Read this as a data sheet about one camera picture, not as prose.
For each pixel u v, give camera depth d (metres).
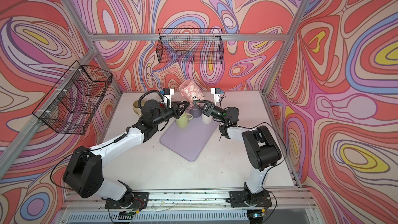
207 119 0.99
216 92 0.72
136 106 1.01
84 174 0.42
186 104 0.73
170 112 0.69
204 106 0.75
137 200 0.73
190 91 0.71
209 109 0.70
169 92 0.69
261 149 0.49
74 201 0.75
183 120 0.96
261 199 0.67
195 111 1.01
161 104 0.69
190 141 0.94
